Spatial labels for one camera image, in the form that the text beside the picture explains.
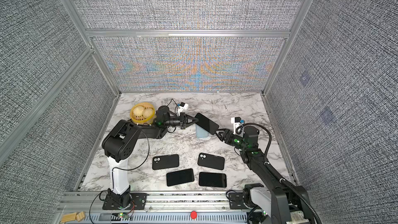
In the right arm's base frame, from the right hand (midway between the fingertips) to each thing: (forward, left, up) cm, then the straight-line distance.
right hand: (216, 131), depth 81 cm
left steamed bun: (+21, +49, -7) cm, 54 cm away
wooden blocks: (-35, +66, -13) cm, 76 cm away
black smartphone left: (-19, +19, -13) cm, 30 cm away
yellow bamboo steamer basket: (+17, +48, -12) cm, 53 cm away
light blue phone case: (+8, +8, -15) cm, 19 cm away
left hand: (+6, +10, +1) cm, 12 cm away
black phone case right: (-9, +2, -17) cm, 20 cm away
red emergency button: (-35, +12, -14) cm, 39 cm away
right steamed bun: (+19, +43, -8) cm, 48 cm away
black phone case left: (-10, +28, -15) cm, 33 cm away
